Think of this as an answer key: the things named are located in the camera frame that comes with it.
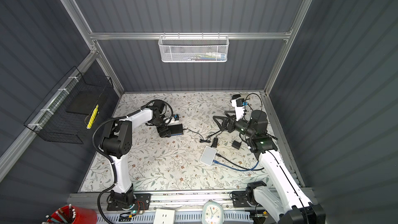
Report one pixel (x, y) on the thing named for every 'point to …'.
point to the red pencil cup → (71, 214)
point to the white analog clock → (212, 213)
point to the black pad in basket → (84, 102)
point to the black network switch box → (175, 129)
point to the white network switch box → (208, 155)
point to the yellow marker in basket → (93, 117)
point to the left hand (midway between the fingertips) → (165, 128)
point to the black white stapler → (236, 96)
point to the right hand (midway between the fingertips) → (221, 116)
